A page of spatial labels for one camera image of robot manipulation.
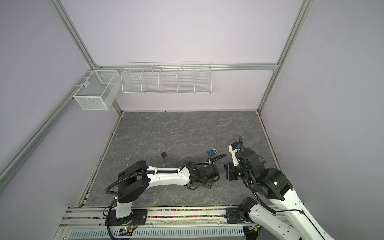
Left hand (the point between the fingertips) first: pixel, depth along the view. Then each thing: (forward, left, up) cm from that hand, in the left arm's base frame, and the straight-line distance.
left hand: (208, 182), depth 83 cm
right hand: (0, -7, +20) cm, 21 cm away
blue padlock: (+20, -4, -2) cm, 20 cm away
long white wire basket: (+63, +24, +27) cm, 72 cm away
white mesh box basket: (+55, +68, +24) cm, 90 cm away
